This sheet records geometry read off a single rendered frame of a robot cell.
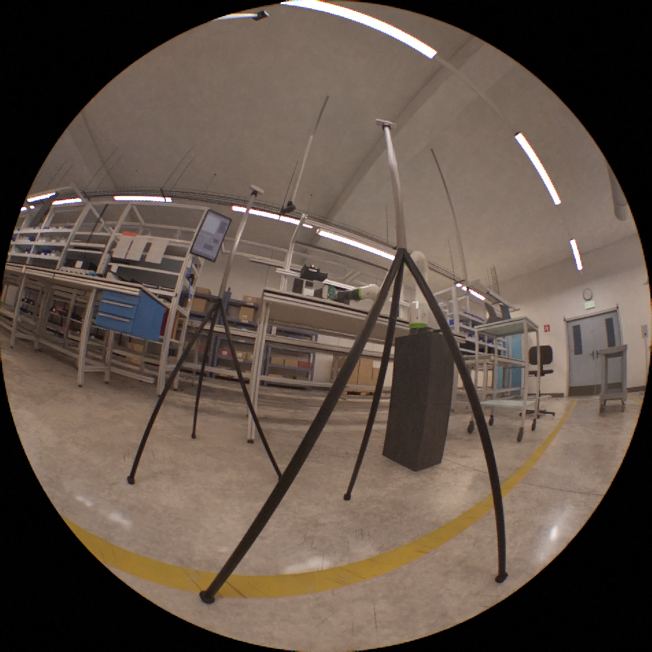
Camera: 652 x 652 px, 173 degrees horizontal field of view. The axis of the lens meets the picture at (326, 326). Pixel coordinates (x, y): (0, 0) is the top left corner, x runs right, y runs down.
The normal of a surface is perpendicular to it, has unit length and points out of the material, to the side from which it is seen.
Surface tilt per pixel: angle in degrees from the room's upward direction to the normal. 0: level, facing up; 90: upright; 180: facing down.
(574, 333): 90
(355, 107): 180
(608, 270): 90
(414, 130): 180
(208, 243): 101
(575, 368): 90
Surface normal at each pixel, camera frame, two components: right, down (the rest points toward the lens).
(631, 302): -0.93, -0.18
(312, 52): -0.11, 0.97
